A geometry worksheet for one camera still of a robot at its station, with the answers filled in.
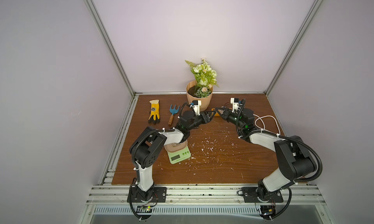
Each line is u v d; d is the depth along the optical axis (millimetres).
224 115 773
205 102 1029
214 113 831
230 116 773
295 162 454
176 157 852
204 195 743
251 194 723
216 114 834
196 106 805
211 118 791
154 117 1030
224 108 794
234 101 796
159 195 742
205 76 910
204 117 773
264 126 1002
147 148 500
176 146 874
